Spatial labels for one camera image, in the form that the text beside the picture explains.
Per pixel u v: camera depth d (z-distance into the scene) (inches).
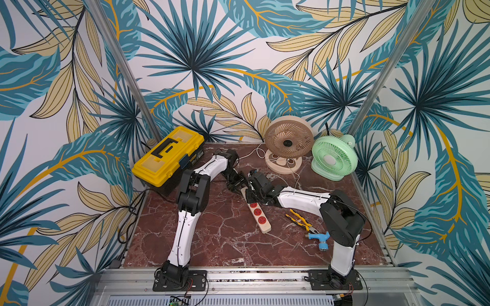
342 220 19.2
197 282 28.9
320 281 28.8
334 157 34.0
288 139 35.3
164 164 34.6
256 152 44.7
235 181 35.2
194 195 23.9
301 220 35.1
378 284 29.2
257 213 34.5
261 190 28.0
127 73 33.5
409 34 29.3
